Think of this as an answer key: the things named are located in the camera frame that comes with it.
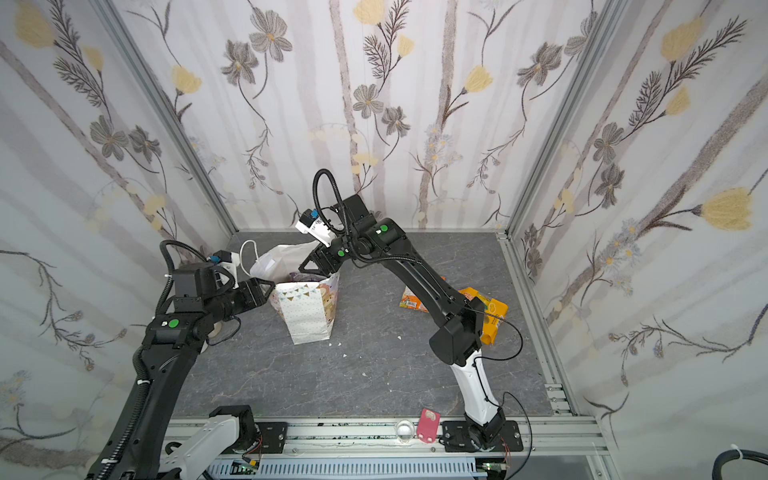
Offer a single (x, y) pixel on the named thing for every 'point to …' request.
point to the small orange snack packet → (410, 301)
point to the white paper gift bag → (309, 309)
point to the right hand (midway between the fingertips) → (301, 251)
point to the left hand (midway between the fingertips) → (263, 277)
